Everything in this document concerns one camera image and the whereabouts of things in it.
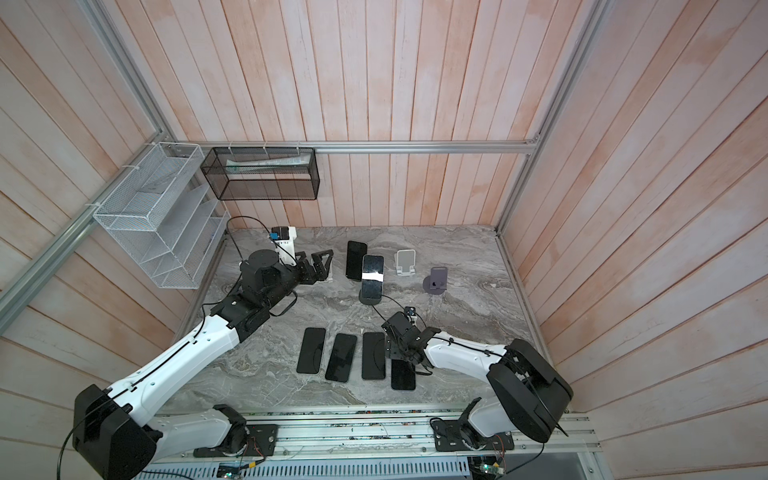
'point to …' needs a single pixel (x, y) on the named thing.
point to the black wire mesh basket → (263, 173)
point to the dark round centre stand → (368, 301)
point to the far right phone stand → (436, 282)
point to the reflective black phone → (372, 277)
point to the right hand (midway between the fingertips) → (400, 346)
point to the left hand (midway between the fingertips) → (321, 258)
